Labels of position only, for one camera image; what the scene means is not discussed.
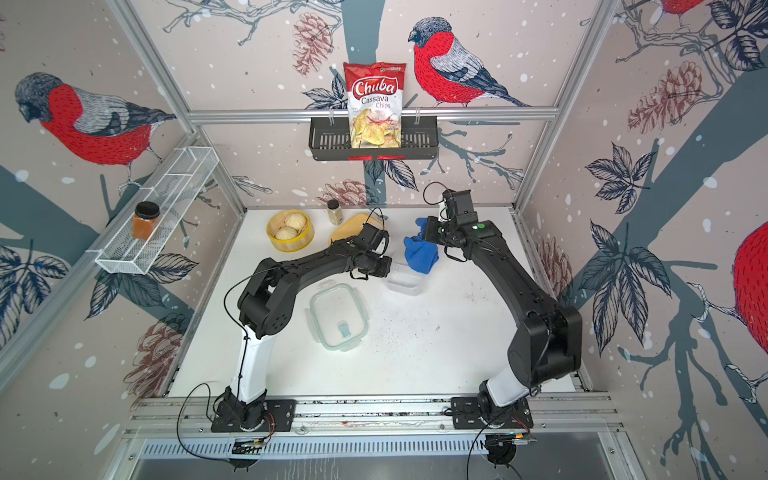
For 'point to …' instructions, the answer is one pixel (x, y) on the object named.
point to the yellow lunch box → (353, 225)
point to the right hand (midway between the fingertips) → (423, 227)
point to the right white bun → (296, 220)
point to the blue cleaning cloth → (421, 254)
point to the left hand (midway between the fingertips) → (395, 265)
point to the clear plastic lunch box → (402, 280)
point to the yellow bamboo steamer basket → (298, 245)
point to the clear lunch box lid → (338, 315)
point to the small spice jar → (335, 212)
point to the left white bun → (286, 233)
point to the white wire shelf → (171, 187)
